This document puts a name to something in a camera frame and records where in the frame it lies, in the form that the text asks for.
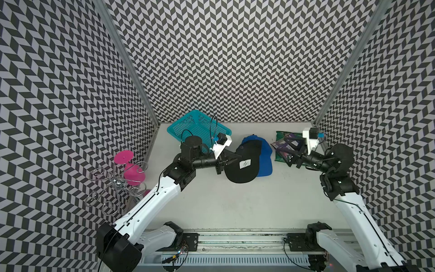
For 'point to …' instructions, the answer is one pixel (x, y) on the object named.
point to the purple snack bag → (283, 143)
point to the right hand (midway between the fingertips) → (280, 147)
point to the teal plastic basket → (199, 124)
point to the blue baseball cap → (265, 166)
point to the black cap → (245, 168)
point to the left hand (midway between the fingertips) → (238, 158)
